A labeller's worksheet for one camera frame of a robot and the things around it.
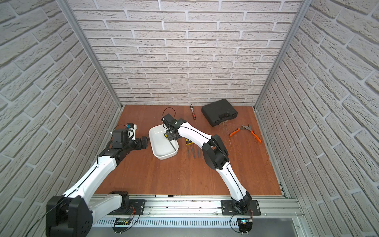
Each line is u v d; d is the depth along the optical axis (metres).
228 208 0.74
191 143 0.97
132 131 0.68
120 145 0.63
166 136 1.00
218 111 1.08
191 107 1.18
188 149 0.97
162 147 0.95
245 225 0.70
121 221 0.73
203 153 0.55
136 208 0.75
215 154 0.57
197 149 0.95
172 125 0.71
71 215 0.39
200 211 0.74
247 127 1.06
